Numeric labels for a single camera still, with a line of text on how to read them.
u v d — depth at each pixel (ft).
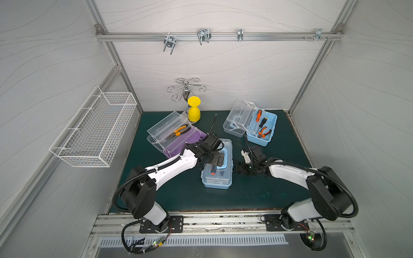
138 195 1.39
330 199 1.43
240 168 2.64
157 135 3.07
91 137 2.25
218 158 2.46
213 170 2.63
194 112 3.19
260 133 3.52
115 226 2.43
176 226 2.41
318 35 2.51
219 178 2.63
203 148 2.05
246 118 3.32
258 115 3.53
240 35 2.56
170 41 2.61
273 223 2.41
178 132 3.22
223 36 2.60
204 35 2.51
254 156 2.35
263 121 3.72
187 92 3.14
